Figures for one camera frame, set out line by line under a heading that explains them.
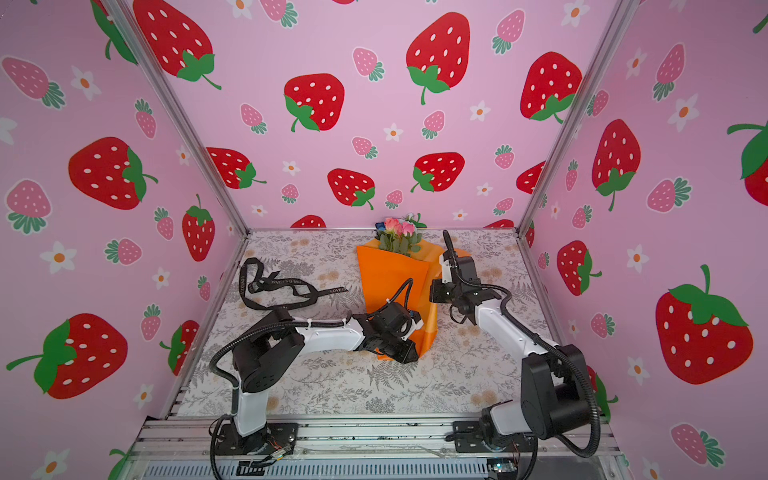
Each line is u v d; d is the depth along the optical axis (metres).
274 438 0.73
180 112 0.86
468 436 0.73
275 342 0.55
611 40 0.73
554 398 0.42
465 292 0.68
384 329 0.73
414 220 1.21
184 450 0.72
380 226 1.17
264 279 1.07
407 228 1.12
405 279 0.78
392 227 1.12
